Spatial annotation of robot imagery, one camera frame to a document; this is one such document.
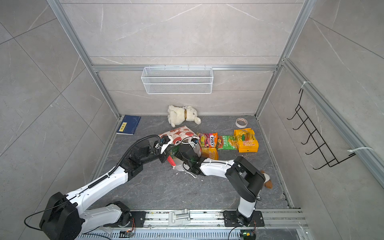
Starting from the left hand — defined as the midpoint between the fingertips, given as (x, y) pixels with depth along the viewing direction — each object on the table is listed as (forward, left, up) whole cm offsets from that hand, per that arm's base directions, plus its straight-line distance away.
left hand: (173, 141), depth 77 cm
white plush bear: (+34, +1, -15) cm, 37 cm away
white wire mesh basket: (+46, -1, +8) cm, 46 cm away
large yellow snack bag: (+11, -45, -16) cm, 49 cm away
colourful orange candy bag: (+14, -21, -19) cm, 32 cm away
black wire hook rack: (-14, -66, +10) cm, 68 cm away
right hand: (+3, 0, -12) cm, 12 cm away
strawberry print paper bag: (+7, -4, -4) cm, 9 cm away
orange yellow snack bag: (+2, -21, -17) cm, 27 cm away
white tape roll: (+31, -49, -22) cm, 62 cm away
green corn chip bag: (+11, -32, -20) cm, 39 cm away
